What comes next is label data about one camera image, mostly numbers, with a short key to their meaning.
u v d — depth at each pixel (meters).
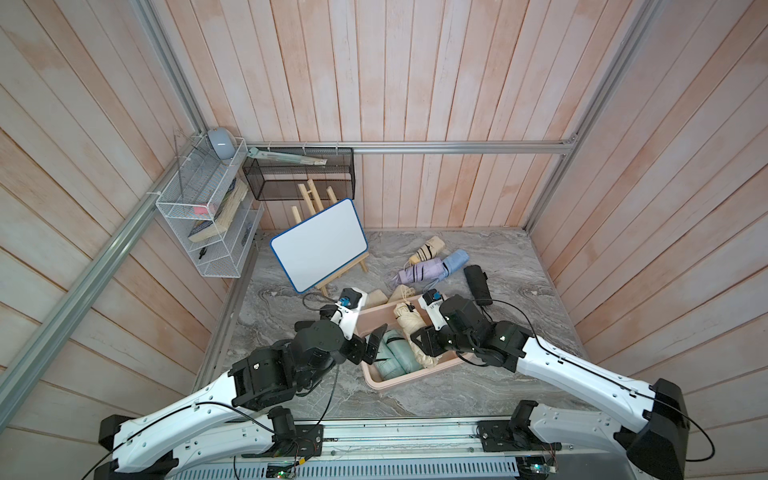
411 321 0.75
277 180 1.07
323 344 0.43
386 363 0.82
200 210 0.71
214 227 0.74
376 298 0.96
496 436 0.73
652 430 0.39
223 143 0.83
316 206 0.89
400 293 0.96
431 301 0.67
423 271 1.01
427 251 1.10
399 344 0.85
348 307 0.51
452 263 1.07
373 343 0.55
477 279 1.04
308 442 0.73
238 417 0.40
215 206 0.74
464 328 0.57
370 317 0.83
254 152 0.92
